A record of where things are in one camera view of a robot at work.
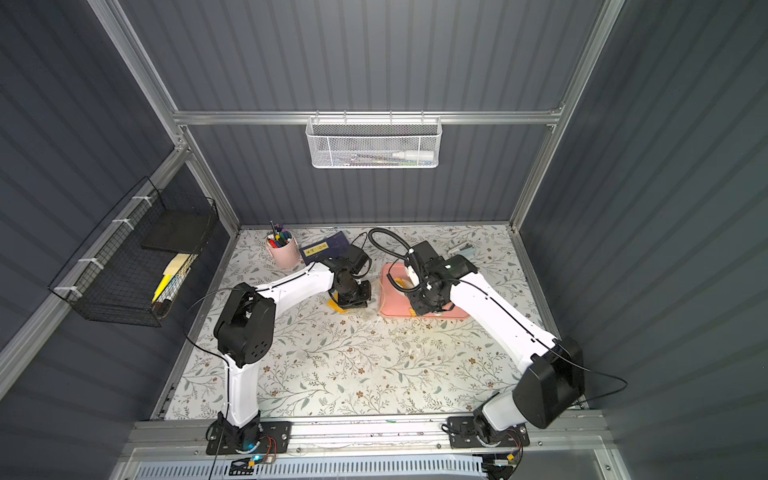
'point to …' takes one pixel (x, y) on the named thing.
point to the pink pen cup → (283, 246)
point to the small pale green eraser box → (468, 252)
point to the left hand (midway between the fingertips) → (373, 307)
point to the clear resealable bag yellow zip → (334, 302)
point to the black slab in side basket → (178, 231)
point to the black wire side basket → (142, 265)
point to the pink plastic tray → (396, 303)
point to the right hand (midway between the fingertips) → (426, 302)
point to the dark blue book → (324, 248)
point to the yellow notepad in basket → (174, 274)
